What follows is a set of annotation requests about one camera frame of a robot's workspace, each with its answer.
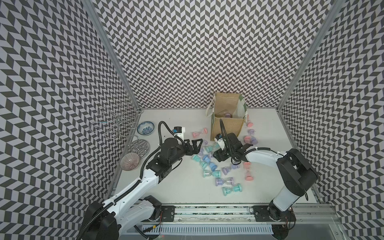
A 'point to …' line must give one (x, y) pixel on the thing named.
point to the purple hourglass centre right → (225, 170)
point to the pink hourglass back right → (249, 124)
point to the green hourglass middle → (216, 173)
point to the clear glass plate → (139, 146)
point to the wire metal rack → (121, 120)
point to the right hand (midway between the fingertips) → (219, 154)
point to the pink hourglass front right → (248, 176)
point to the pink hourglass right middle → (247, 139)
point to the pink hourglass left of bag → (196, 134)
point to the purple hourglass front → (229, 181)
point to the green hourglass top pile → (209, 149)
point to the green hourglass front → (226, 190)
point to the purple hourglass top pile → (227, 115)
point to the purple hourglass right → (254, 140)
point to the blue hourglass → (206, 158)
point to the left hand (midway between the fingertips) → (196, 141)
